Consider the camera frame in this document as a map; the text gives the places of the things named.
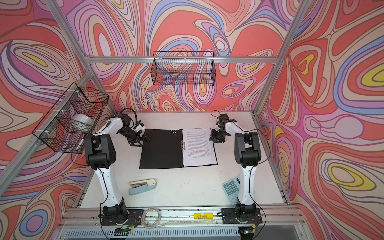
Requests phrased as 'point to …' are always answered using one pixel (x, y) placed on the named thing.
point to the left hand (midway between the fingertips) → (147, 141)
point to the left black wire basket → (74, 116)
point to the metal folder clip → (183, 145)
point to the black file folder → (164, 150)
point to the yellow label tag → (202, 216)
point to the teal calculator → (231, 188)
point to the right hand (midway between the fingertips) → (212, 142)
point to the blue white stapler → (142, 185)
